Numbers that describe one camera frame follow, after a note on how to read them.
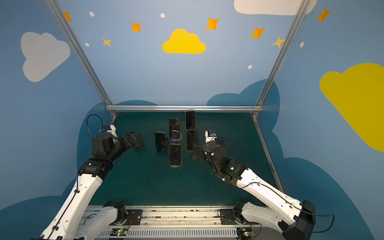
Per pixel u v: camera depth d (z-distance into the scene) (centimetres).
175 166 93
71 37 78
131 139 68
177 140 103
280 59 88
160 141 93
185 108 129
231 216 75
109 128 66
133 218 75
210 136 63
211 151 52
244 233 71
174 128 107
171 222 73
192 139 75
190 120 110
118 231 71
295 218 39
